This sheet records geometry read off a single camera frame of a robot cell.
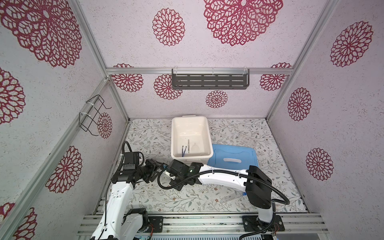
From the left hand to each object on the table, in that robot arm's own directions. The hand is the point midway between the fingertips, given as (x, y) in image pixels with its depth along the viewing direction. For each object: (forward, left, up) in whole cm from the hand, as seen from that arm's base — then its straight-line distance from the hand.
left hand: (162, 169), depth 79 cm
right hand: (-3, -5, -4) cm, 7 cm away
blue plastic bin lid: (+14, -43, -12) cm, 47 cm away
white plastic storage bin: (+30, -15, -14) cm, 37 cm away
